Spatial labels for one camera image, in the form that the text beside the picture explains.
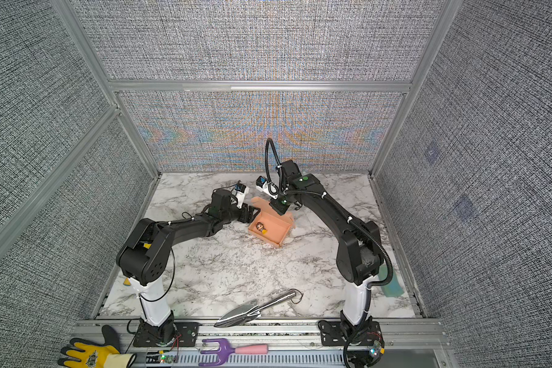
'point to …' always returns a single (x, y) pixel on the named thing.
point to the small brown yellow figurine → (261, 227)
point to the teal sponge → (394, 289)
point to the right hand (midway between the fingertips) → (274, 196)
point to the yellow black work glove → (85, 353)
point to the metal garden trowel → (249, 310)
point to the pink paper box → (270, 226)
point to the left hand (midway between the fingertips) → (257, 205)
